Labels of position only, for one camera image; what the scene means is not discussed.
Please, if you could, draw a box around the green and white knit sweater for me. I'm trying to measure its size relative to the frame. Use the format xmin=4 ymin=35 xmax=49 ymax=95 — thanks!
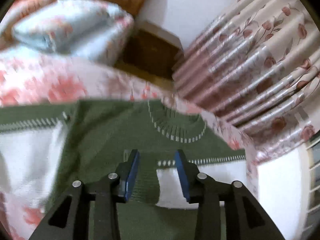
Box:
xmin=1 ymin=100 xmax=246 ymax=239

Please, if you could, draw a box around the dark wooden nightstand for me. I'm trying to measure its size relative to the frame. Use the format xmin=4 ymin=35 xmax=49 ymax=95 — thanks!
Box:
xmin=115 ymin=21 xmax=183 ymax=80

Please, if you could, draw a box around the pink floral pillow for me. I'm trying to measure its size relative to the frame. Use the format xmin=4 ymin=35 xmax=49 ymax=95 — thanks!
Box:
xmin=1 ymin=0 xmax=57 ymax=40

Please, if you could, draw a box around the floral pink bed quilt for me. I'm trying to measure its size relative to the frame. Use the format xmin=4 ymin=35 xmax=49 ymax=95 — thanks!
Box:
xmin=0 ymin=47 xmax=259 ymax=240

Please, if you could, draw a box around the window with frame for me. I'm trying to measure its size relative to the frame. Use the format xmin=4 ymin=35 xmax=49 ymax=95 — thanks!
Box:
xmin=301 ymin=132 xmax=319 ymax=239

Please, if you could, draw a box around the light blue floral pillow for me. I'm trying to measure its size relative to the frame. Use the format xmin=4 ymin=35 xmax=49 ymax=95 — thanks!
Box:
xmin=11 ymin=0 xmax=126 ymax=52

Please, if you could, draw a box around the floral pink curtain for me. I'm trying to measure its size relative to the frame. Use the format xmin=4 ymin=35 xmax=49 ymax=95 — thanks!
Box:
xmin=173 ymin=0 xmax=319 ymax=163

